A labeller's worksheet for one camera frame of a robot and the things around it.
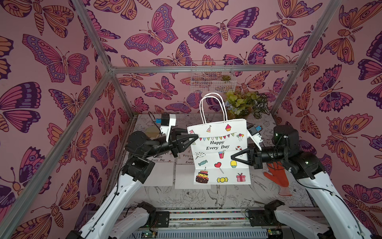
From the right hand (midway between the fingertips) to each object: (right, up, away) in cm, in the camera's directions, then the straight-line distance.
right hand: (234, 156), depth 56 cm
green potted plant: (+16, +25, +39) cm, 49 cm away
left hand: (-14, +8, -4) cm, 17 cm away
